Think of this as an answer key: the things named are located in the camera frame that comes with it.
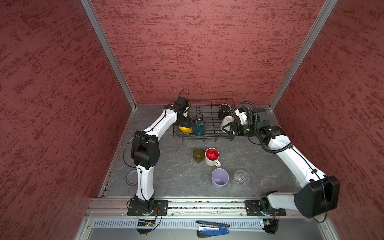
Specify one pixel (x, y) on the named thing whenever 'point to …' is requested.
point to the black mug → (224, 111)
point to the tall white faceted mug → (226, 120)
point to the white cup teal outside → (199, 128)
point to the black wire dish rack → (213, 118)
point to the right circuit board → (271, 225)
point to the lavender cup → (220, 177)
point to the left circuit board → (144, 222)
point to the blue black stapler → (208, 229)
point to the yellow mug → (185, 130)
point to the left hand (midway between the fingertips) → (184, 125)
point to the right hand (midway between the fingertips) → (227, 131)
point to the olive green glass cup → (198, 154)
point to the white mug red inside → (211, 156)
